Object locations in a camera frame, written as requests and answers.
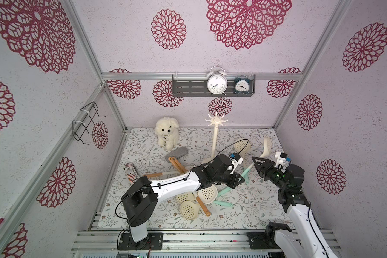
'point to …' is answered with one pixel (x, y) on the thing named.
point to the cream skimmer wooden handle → (189, 209)
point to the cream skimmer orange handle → (170, 173)
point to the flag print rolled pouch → (131, 172)
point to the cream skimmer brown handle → (208, 194)
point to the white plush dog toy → (166, 129)
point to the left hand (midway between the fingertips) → (242, 180)
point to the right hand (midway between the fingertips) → (252, 158)
